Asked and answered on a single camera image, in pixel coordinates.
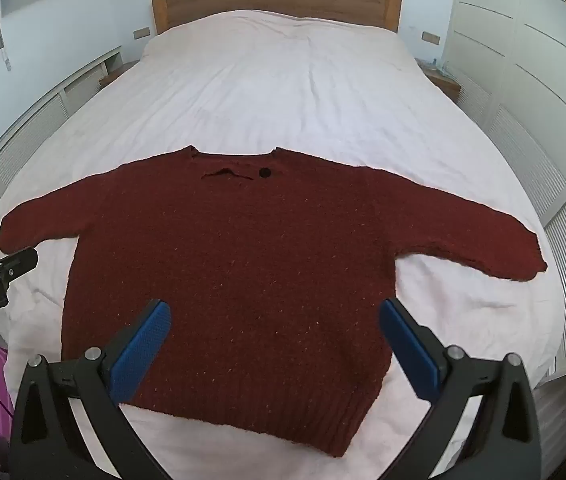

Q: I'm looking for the wall socket plate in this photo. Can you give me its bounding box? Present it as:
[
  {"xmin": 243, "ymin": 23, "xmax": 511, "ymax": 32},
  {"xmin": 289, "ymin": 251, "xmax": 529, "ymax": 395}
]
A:
[
  {"xmin": 134, "ymin": 27, "xmax": 151, "ymax": 40},
  {"xmin": 422, "ymin": 32, "xmax": 440, "ymax": 44}
]

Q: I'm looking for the right wall socket plate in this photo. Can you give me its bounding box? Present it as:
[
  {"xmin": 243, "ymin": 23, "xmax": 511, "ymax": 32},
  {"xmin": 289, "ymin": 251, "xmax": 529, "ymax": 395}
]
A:
[{"xmin": 422, "ymin": 32, "xmax": 440, "ymax": 44}]

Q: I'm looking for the white radiator cover cabinet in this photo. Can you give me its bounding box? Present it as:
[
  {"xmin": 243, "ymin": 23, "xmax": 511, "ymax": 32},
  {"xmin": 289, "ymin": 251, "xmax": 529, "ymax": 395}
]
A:
[{"xmin": 0, "ymin": 47, "xmax": 122, "ymax": 197}]

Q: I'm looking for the left wall socket plate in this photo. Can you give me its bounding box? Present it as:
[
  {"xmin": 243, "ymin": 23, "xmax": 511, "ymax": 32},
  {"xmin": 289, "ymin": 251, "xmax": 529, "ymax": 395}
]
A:
[{"xmin": 134, "ymin": 27, "xmax": 151, "ymax": 40}]

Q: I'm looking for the white wardrobe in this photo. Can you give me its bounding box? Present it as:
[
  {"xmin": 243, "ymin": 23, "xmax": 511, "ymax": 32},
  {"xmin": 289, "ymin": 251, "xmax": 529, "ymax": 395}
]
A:
[{"xmin": 442, "ymin": 0, "xmax": 566, "ymax": 364}]

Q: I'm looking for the dark red knit sweater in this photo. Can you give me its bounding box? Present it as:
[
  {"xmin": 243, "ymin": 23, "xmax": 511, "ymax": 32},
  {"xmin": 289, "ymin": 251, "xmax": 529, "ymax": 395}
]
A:
[{"xmin": 0, "ymin": 146, "xmax": 546, "ymax": 457}]

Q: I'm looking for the right wooden nightstand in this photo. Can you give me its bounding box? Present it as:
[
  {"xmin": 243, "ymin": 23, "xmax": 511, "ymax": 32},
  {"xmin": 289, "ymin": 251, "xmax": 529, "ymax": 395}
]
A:
[{"xmin": 417, "ymin": 58, "xmax": 462, "ymax": 103}]

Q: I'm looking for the pink white bed cover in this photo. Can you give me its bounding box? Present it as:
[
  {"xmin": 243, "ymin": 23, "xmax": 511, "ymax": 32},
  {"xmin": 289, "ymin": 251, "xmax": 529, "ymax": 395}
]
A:
[{"xmin": 0, "ymin": 11, "xmax": 564, "ymax": 479}]

